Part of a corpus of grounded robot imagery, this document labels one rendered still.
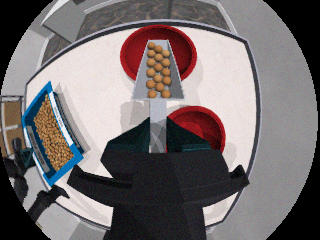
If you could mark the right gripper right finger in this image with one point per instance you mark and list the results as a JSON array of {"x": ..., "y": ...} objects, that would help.
[{"x": 184, "y": 140}]

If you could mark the grey table edge rim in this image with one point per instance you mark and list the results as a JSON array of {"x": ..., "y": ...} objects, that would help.
[{"x": 180, "y": 23}]

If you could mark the red bowl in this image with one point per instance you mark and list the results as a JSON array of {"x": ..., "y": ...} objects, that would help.
[
  {"x": 203, "y": 122},
  {"x": 182, "y": 46}
]

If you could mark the blue dog food box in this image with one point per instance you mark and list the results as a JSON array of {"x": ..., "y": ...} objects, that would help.
[{"x": 49, "y": 173}]

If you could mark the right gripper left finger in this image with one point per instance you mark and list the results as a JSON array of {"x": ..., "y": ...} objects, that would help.
[{"x": 132, "y": 140}]

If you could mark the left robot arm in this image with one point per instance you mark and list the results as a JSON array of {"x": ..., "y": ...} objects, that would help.
[{"x": 21, "y": 188}]

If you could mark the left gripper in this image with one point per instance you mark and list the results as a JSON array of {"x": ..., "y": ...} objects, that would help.
[{"x": 28, "y": 162}]

